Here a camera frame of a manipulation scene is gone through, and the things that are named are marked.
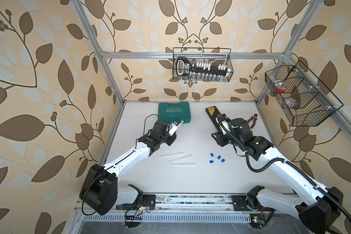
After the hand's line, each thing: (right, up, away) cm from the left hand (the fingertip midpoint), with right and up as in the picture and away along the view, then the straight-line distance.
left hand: (172, 129), depth 84 cm
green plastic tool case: (-4, +11, +24) cm, 27 cm away
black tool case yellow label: (+30, +11, +27) cm, 42 cm away
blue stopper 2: (+29, -18, +6) cm, 35 cm away
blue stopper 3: (+24, -20, +4) cm, 32 cm away
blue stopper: (+25, -17, +7) cm, 31 cm away
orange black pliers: (+62, +7, +25) cm, 67 cm away
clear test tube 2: (+7, -22, +5) cm, 23 cm away
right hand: (+24, -1, -7) cm, 25 cm away
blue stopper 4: (+31, -20, +4) cm, 37 cm away
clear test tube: (+5, -19, +6) cm, 20 cm away
